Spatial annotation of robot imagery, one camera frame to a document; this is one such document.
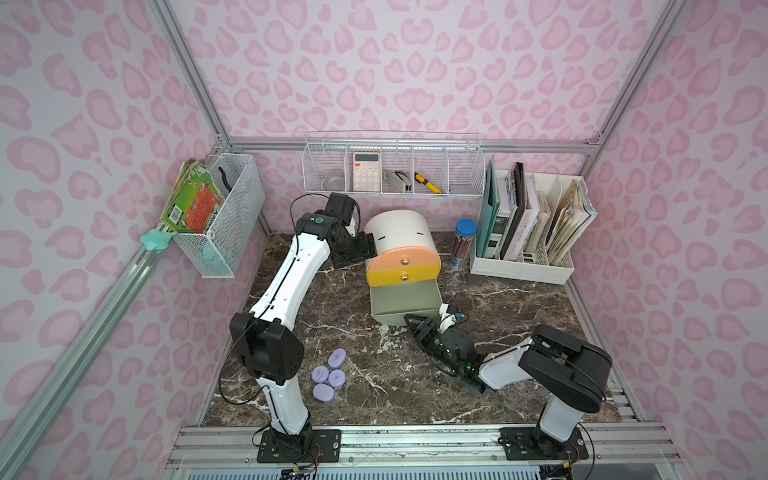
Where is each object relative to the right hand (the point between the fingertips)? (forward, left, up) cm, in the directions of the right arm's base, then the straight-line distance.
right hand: (404, 321), depth 84 cm
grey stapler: (+41, +2, +17) cm, 45 cm away
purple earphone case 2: (-12, +23, -8) cm, 27 cm away
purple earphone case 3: (-13, +18, -8) cm, 24 cm away
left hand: (+15, +11, +14) cm, 23 cm away
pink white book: (+26, -37, +15) cm, 47 cm away
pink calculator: (+42, +12, +20) cm, 48 cm away
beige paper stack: (+29, -52, +12) cm, 61 cm away
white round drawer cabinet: (+26, +1, +11) cm, 28 cm away
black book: (+27, -33, +17) cm, 47 cm away
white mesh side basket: (+6, +45, +23) cm, 51 cm away
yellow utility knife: (+41, -9, +15) cm, 44 cm away
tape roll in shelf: (+37, +22, +19) cm, 47 cm away
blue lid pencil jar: (+26, -19, +2) cm, 33 cm away
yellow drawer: (+14, 0, +3) cm, 14 cm away
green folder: (+27, -24, +18) cm, 40 cm away
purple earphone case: (-8, +19, -8) cm, 22 cm away
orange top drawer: (+14, +1, +11) cm, 18 cm away
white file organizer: (+23, -44, -5) cm, 50 cm away
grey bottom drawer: (+9, +4, -5) cm, 11 cm away
